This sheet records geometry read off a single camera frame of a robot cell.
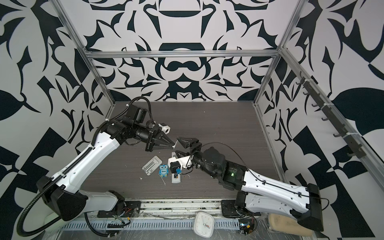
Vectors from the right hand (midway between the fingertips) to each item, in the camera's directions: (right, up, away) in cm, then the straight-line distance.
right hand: (180, 140), depth 62 cm
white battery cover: (-19, -19, +23) cm, 36 cm away
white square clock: (+10, -38, +5) cm, 40 cm away
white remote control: (-4, -24, +21) cm, 32 cm away
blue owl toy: (-11, -20, +23) cm, 33 cm away
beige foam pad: (+47, -38, +5) cm, 61 cm away
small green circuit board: (+31, -42, +9) cm, 53 cm away
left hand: (-2, -1, -4) cm, 5 cm away
